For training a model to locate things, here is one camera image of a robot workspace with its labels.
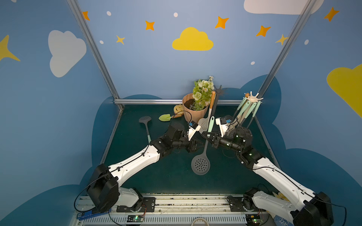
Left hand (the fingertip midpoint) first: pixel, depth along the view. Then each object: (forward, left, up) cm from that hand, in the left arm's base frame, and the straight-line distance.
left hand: (204, 143), depth 72 cm
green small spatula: (+38, +25, -25) cm, 52 cm away
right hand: (+4, 0, +4) cm, 6 cm away
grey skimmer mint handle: (+19, -20, +8) cm, 29 cm away
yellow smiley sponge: (+43, +15, -22) cm, 50 cm away
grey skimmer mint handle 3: (-7, +1, -9) cm, 12 cm away
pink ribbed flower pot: (+28, +6, -10) cm, 30 cm away
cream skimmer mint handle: (+16, -20, +9) cm, 27 cm away
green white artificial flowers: (+37, -1, +4) cm, 37 cm away
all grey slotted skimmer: (+31, +41, -21) cm, 56 cm away
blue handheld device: (-30, +58, -21) cm, 68 cm away
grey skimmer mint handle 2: (+14, -27, +9) cm, 32 cm away
